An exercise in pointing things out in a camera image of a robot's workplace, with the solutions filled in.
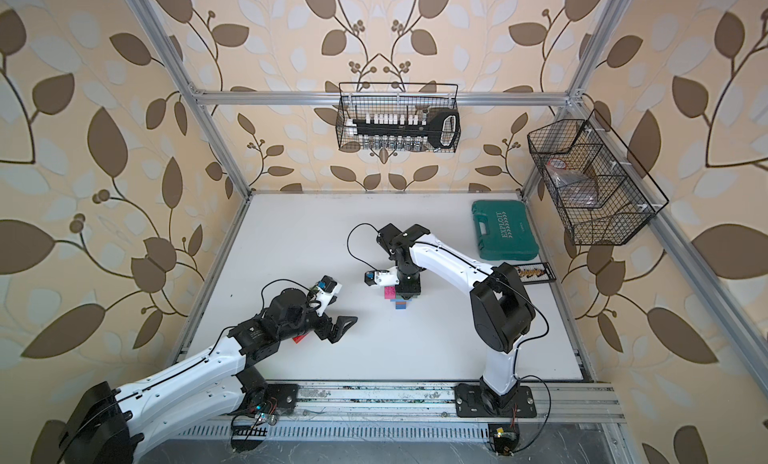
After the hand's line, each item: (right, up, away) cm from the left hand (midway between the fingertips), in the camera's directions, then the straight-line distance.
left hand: (345, 308), depth 79 cm
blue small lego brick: (+15, -2, +10) cm, 18 cm away
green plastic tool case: (+51, +20, +23) cm, 60 cm away
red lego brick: (-15, -11, +7) cm, 20 cm away
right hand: (+17, +4, +8) cm, 20 cm away
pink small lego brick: (+12, +3, +5) cm, 14 cm away
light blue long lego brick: (+15, +1, +5) cm, 16 cm away
